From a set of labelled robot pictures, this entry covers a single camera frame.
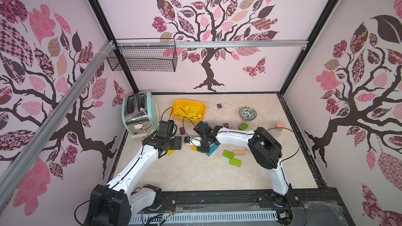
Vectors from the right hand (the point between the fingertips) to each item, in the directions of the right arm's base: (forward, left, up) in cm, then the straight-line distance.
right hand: (199, 143), depth 93 cm
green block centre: (-7, -17, -1) cm, 19 cm away
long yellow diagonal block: (-13, +13, +18) cm, 25 cm away
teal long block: (-3, -8, -1) cm, 9 cm away
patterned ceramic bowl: (+22, -34, 0) cm, 40 cm away
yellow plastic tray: (+27, +14, +1) cm, 30 cm away
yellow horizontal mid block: (-7, +2, +10) cm, 12 cm away
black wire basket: (+44, +33, +34) cm, 65 cm away
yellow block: (+26, +3, +2) cm, 26 cm away
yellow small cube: (+19, -1, +3) cm, 19 cm away
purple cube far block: (+30, -15, -1) cm, 34 cm away
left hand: (-5, +13, +8) cm, 16 cm away
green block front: (-12, -21, 0) cm, 24 cm away
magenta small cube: (+13, -18, 0) cm, 22 cm away
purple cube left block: (+9, +11, +1) cm, 14 cm away
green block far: (+13, -30, -2) cm, 32 cm away
